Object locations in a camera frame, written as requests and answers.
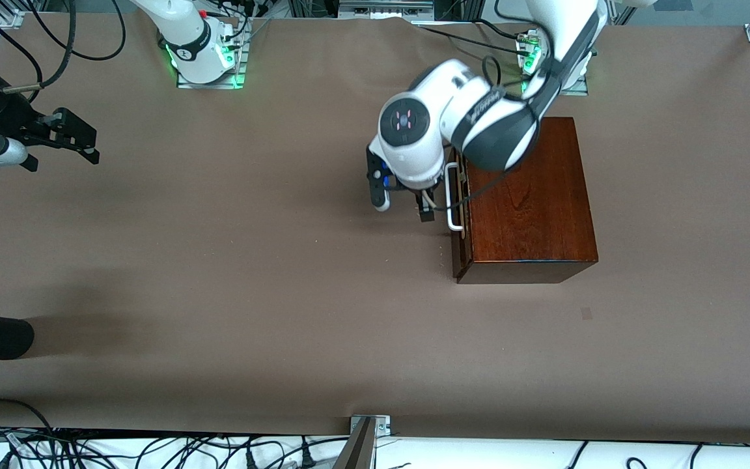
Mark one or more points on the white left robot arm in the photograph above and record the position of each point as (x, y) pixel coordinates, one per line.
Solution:
(414, 156)

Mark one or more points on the silver mounting bracket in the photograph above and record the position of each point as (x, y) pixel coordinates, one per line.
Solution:
(380, 423)

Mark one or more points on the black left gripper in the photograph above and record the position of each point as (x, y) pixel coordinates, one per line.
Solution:
(424, 207)

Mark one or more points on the aluminium arm base plate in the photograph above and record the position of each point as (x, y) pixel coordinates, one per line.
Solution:
(577, 91)
(212, 85)

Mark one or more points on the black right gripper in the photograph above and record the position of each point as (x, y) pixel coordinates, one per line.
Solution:
(15, 117)

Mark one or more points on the brown paper table cover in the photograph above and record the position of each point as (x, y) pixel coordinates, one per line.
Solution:
(284, 326)

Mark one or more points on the dark brown wooden cabinet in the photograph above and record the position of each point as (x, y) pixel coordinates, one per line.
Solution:
(544, 215)

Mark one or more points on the aluminium frame structure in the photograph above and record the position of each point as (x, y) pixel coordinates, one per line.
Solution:
(297, 8)

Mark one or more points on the grey metal bar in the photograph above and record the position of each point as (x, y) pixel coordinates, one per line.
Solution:
(357, 451)

